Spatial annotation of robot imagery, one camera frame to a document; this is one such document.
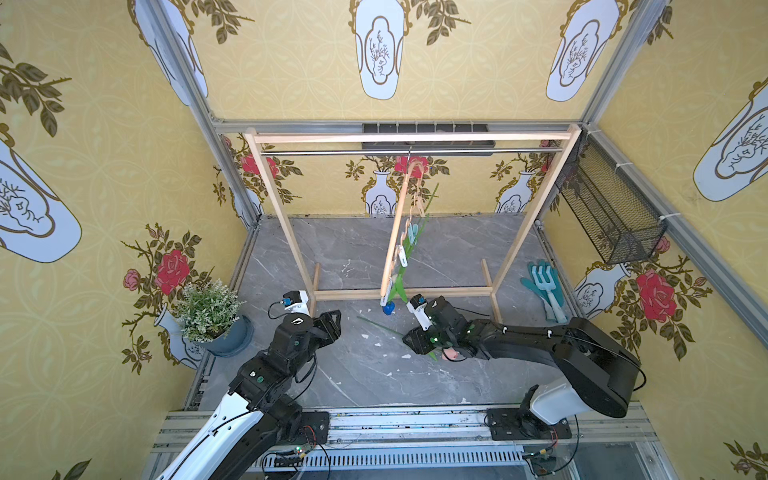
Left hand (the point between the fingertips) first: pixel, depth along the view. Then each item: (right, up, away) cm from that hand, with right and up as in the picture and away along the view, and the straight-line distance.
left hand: (338, 316), depth 77 cm
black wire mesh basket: (+78, +27, +8) cm, 83 cm away
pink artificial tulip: (+28, -10, 0) cm, 30 cm away
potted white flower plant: (-32, 0, -1) cm, 32 cm away
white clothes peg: (+16, +16, -7) cm, 23 cm away
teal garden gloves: (+61, +5, +24) cm, 66 cm away
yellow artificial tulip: (+21, +29, +2) cm, 36 cm away
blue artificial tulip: (+13, +1, +5) cm, 14 cm away
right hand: (+19, -10, +10) cm, 23 cm away
